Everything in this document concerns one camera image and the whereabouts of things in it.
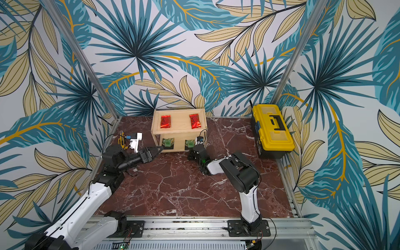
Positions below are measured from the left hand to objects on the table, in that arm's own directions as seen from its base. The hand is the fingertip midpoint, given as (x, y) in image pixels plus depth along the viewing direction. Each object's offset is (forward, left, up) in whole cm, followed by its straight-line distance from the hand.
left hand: (159, 151), depth 72 cm
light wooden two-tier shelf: (+16, -6, -4) cm, 18 cm away
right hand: (+16, -12, -21) cm, 29 cm away
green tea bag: (+20, +2, -23) cm, 30 cm away
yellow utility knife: (+22, +33, -23) cm, 46 cm away
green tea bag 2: (+21, -12, -22) cm, 33 cm away
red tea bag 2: (+22, -15, -2) cm, 27 cm away
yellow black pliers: (+20, +35, -24) cm, 47 cm away
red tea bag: (+21, +1, -2) cm, 21 cm away
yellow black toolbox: (+15, -60, -8) cm, 62 cm away
